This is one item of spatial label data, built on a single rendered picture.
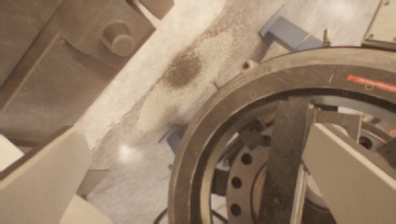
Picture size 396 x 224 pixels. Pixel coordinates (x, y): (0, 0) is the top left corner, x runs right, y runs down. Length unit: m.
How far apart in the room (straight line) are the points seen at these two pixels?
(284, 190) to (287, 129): 0.12
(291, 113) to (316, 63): 0.12
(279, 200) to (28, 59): 0.51
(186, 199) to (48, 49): 0.45
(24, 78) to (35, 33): 0.08
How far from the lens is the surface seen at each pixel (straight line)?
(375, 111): 0.53
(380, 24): 0.56
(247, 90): 0.51
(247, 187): 0.63
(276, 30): 0.97
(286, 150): 0.45
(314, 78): 0.48
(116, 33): 0.35
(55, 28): 0.40
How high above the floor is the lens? 0.55
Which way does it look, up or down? 31 degrees down
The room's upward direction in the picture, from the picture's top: 143 degrees clockwise
